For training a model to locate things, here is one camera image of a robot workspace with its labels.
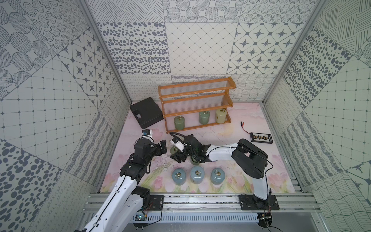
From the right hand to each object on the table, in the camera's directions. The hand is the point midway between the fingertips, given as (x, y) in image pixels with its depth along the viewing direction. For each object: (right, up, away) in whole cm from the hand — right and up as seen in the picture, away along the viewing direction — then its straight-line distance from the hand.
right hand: (175, 152), depth 89 cm
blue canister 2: (+13, -8, -14) cm, 21 cm away
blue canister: (+3, -9, -14) cm, 17 cm away
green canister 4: (+19, +22, +12) cm, 31 cm away
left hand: (-7, +9, -10) cm, 15 cm away
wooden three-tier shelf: (+15, +39, +32) cm, 53 cm away
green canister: (+12, -7, 0) cm, 14 cm away
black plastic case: (-25, +25, +21) cm, 41 cm away
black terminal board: (+59, +7, +9) cm, 60 cm away
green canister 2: (-1, +3, -5) cm, 5 cm away
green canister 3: (+2, +19, +9) cm, 21 cm away
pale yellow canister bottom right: (+31, +23, +12) cm, 41 cm away
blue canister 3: (+24, -9, -13) cm, 29 cm away
